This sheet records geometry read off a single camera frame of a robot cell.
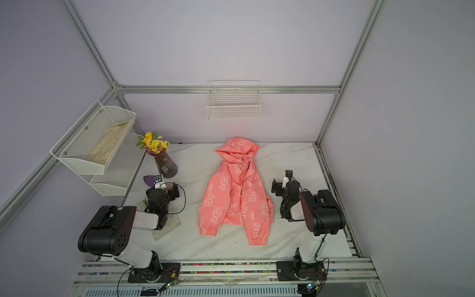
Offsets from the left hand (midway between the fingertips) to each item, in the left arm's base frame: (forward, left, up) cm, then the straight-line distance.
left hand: (165, 186), depth 94 cm
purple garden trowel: (+7, +12, -4) cm, 14 cm away
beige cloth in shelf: (0, +18, +25) cm, 31 cm away
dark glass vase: (+10, +1, +4) cm, 11 cm away
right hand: (+5, -63, -3) cm, 64 cm away
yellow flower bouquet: (+12, +3, +20) cm, 23 cm away
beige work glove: (-17, -7, -6) cm, 19 cm away
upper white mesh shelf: (+6, +22, +28) cm, 36 cm away
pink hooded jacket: (-3, -37, -2) cm, 37 cm away
